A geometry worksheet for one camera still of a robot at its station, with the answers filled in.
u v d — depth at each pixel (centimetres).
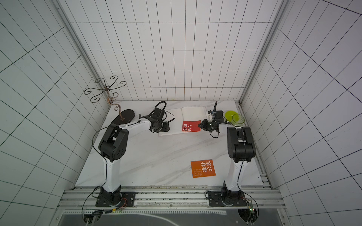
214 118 82
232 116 93
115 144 54
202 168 83
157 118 81
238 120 105
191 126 100
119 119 106
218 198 73
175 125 96
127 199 72
